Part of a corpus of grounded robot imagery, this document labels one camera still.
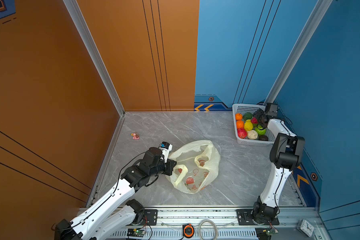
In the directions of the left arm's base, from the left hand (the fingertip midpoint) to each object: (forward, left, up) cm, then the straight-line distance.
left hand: (177, 161), depth 75 cm
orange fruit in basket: (+43, -44, -11) cm, 63 cm away
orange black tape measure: (-28, -6, -13) cm, 31 cm away
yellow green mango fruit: (+37, -49, -9) cm, 62 cm away
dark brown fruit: (+22, -55, -9) cm, 60 cm away
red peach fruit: (+35, -52, -7) cm, 63 cm away
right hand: (+38, -54, -4) cm, 66 cm away
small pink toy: (+25, +31, -14) cm, 42 cm away
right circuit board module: (-28, -42, -16) cm, 53 cm away
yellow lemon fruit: (+34, -49, -11) cm, 61 cm away
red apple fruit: (+26, -42, -10) cm, 51 cm away
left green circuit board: (-28, +19, -18) cm, 38 cm away
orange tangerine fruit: (+34, -43, -10) cm, 56 cm away
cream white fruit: (+25, -49, -10) cm, 56 cm away
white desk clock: (-25, -61, -14) cm, 68 cm away
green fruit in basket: (+44, -51, -11) cm, 69 cm away
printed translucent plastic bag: (+1, -11, -7) cm, 13 cm away
